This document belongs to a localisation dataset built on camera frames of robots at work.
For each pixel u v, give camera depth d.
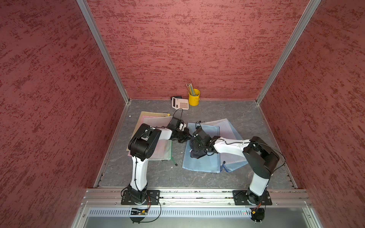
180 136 0.88
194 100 1.14
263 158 0.48
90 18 0.75
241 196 0.74
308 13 0.73
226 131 1.03
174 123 0.84
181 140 0.91
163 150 0.91
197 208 0.72
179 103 1.17
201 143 0.73
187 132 0.90
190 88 1.10
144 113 1.13
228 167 0.85
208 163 0.86
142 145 0.54
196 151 0.87
